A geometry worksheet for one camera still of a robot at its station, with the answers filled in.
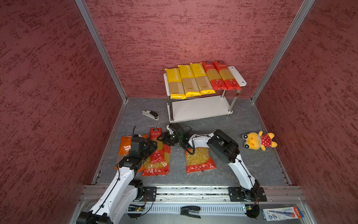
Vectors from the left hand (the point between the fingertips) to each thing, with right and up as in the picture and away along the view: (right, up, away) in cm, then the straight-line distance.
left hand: (155, 147), depth 85 cm
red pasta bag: (+2, -4, -5) cm, 7 cm away
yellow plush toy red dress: (+65, +3, +4) cm, 65 cm away
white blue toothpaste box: (+67, -29, -16) cm, 75 cm away
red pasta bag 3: (+28, -8, -1) cm, 29 cm away
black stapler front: (+22, -28, -17) cm, 39 cm away
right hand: (0, +1, +6) cm, 6 cm away
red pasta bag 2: (+1, -12, -6) cm, 13 cm away
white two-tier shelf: (+17, +23, +22) cm, 36 cm away
